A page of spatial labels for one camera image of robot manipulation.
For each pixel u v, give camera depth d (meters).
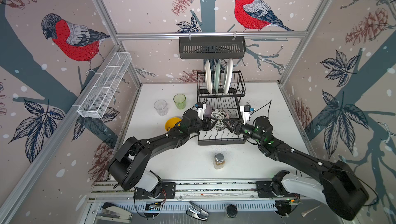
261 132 0.61
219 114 0.83
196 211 0.67
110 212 0.68
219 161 0.73
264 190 0.73
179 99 1.05
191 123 0.66
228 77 0.76
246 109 0.71
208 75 0.78
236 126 0.69
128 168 0.43
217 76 0.77
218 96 0.81
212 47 1.05
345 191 0.40
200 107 0.77
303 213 0.68
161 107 1.04
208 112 0.90
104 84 0.79
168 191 0.73
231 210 0.60
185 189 0.75
